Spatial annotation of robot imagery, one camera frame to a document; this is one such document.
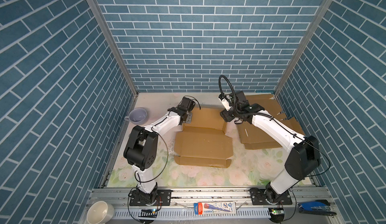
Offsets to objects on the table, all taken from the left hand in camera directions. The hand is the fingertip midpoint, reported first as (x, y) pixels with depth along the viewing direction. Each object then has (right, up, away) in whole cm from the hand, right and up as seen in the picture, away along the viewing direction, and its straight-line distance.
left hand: (184, 116), depth 95 cm
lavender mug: (-33, 0, +6) cm, 33 cm away
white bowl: (-35, -41, -30) cm, 61 cm away
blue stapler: (+65, -41, -26) cm, 81 cm away
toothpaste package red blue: (+17, -42, -25) cm, 52 cm away
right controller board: (+48, -47, -21) cm, 71 cm away
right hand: (+24, +5, -8) cm, 26 cm away
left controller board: (-15, -46, -23) cm, 53 cm away
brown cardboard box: (+12, -16, -3) cm, 20 cm away
